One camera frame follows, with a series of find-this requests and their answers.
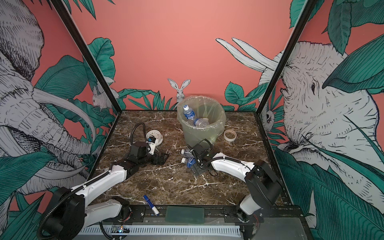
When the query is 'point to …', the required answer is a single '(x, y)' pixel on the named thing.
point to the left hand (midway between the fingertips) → (163, 152)
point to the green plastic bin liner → (203, 107)
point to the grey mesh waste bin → (203, 107)
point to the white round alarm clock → (156, 134)
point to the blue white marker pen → (153, 207)
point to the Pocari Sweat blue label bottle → (189, 161)
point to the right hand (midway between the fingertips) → (198, 165)
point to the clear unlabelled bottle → (187, 152)
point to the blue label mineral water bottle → (188, 113)
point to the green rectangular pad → (185, 214)
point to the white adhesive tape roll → (230, 130)
